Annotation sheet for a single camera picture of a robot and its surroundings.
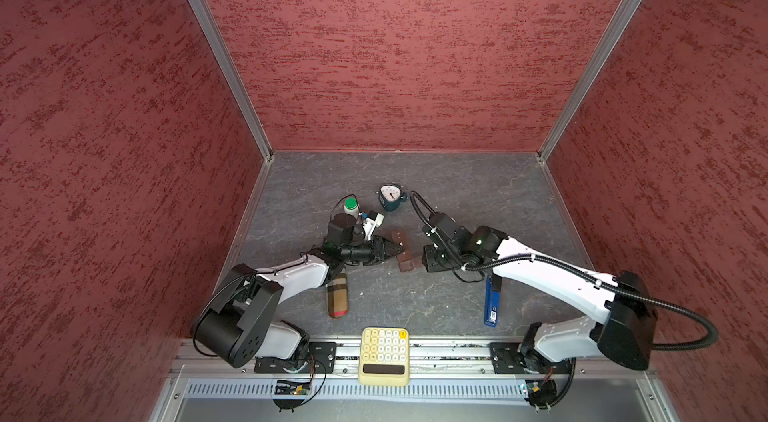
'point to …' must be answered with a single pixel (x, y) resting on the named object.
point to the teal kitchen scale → (390, 195)
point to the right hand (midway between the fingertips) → (427, 267)
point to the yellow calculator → (384, 356)
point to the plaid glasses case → (337, 297)
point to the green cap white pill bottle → (351, 206)
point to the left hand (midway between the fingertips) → (401, 256)
